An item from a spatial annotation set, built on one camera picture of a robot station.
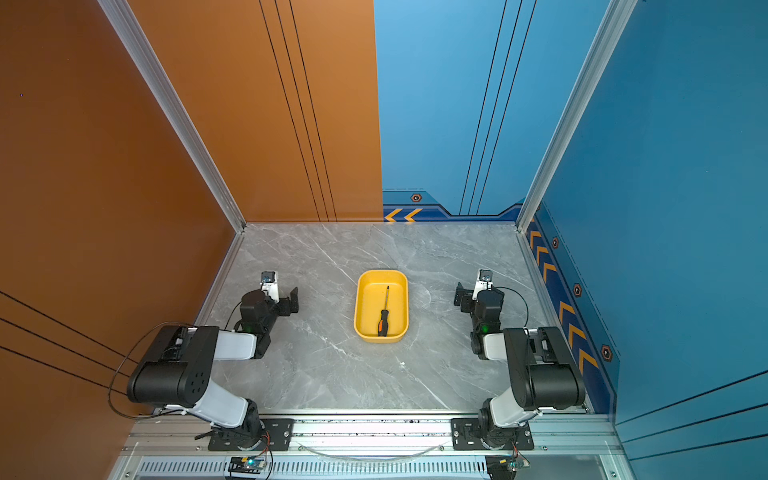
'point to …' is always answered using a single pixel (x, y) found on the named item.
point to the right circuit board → (503, 467)
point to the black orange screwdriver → (383, 328)
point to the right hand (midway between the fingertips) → (474, 285)
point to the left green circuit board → (243, 464)
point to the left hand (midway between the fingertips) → (281, 285)
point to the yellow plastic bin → (370, 293)
